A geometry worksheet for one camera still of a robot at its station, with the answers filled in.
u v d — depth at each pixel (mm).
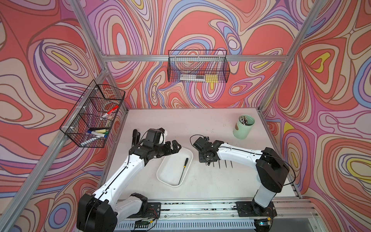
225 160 563
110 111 766
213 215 731
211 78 910
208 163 781
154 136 604
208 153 636
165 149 691
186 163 885
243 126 910
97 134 698
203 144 690
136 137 979
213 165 889
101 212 375
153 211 719
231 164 540
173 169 904
